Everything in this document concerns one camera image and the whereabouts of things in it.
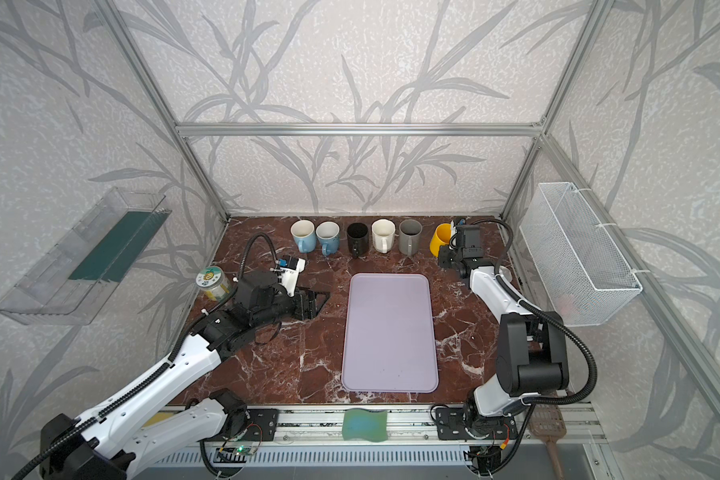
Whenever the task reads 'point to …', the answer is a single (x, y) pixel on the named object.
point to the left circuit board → (236, 454)
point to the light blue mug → (303, 233)
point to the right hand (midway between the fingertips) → (450, 241)
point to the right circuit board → (485, 458)
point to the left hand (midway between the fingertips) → (324, 285)
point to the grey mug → (409, 236)
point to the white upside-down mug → (383, 234)
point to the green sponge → (358, 423)
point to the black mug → (358, 239)
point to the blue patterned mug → (327, 233)
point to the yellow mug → (441, 237)
